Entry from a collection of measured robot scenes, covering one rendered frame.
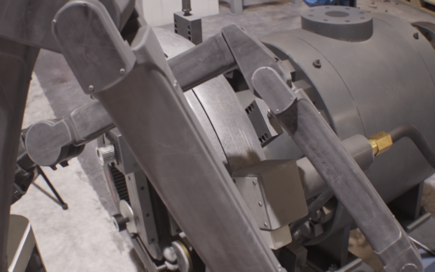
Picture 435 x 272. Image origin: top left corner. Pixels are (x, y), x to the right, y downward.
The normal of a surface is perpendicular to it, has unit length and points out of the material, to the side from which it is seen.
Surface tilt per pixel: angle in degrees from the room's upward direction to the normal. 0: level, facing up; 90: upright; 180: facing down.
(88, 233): 0
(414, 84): 53
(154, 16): 90
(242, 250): 89
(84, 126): 68
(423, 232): 0
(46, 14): 90
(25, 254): 90
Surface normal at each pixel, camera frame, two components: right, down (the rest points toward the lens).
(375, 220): -0.22, 0.06
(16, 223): -0.09, -0.90
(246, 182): -0.85, 0.29
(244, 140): 0.34, -0.27
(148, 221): 0.51, 0.29
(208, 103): 0.25, -0.48
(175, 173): -0.07, 0.46
